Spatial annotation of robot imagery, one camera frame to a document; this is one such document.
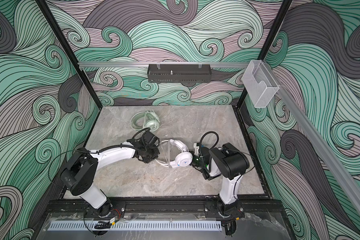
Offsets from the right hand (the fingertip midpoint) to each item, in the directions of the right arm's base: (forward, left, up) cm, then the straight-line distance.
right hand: (180, 155), depth 92 cm
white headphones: (-9, -2, +15) cm, 17 cm away
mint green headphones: (+21, +19, +7) cm, 29 cm away
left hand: (-1, +13, +3) cm, 13 cm away
